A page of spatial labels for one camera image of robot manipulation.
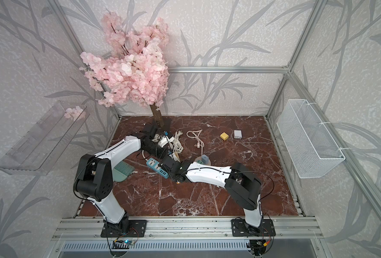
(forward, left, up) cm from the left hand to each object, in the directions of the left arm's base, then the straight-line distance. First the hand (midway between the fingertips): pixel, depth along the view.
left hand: (171, 156), depth 88 cm
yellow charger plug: (+21, -33, -8) cm, 39 cm away
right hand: (-5, -3, -2) cm, 6 cm away
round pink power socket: (+3, -16, -6) cm, 17 cm away
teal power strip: (-1, +11, -7) cm, 13 cm away
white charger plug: (+22, -42, -7) cm, 48 cm away
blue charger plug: (+1, -19, -3) cm, 19 cm away
